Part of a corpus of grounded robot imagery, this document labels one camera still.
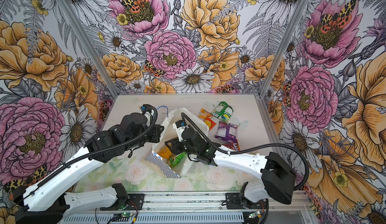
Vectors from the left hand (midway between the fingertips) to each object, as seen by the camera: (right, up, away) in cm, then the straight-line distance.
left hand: (161, 133), depth 67 cm
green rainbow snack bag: (+34, +8, +41) cm, 54 cm away
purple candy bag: (+34, -4, +27) cm, 44 cm away
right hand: (+2, -8, +8) cm, 11 cm away
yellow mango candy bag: (-1, -12, +11) cm, 16 cm away
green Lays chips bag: (+4, -15, +8) cm, 18 cm away
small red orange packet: (+22, +4, +38) cm, 45 cm away
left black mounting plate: (-14, -35, +6) cm, 38 cm away
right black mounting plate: (+33, -34, +7) cm, 48 cm away
